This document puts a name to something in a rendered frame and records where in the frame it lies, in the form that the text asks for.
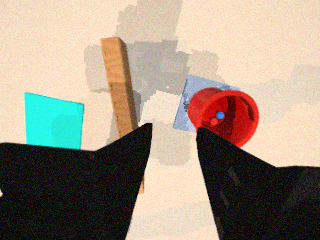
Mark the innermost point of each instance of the tan wooden bar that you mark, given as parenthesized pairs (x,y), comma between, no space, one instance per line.
(115,57)

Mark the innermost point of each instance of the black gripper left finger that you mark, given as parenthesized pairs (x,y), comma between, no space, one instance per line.
(108,179)

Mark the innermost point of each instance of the red cup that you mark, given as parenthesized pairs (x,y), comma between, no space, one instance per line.
(240,120)

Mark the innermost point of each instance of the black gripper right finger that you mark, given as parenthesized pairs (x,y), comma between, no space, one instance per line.
(250,199)

